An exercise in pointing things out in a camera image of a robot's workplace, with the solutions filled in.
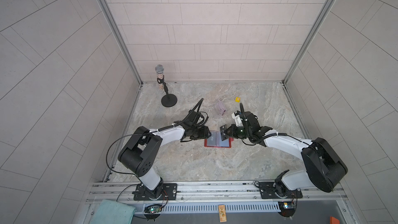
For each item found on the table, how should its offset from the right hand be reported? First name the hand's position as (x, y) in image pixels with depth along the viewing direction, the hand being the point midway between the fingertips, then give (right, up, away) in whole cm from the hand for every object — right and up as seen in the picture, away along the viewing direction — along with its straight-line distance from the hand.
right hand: (223, 133), depth 84 cm
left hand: (-6, -1, +4) cm, 7 cm away
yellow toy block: (+12, +18, +21) cm, 30 cm away
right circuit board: (+27, -30, -16) cm, 43 cm away
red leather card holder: (-4, -5, +2) cm, 7 cm away
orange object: (+44, -31, -21) cm, 57 cm away
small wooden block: (-2, -29, -19) cm, 35 cm away
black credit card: (+1, +1, -2) cm, 2 cm away
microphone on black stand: (-35, +17, +19) cm, 43 cm away
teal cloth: (-49, -28, -20) cm, 60 cm away
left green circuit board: (-32, -28, -20) cm, 47 cm away
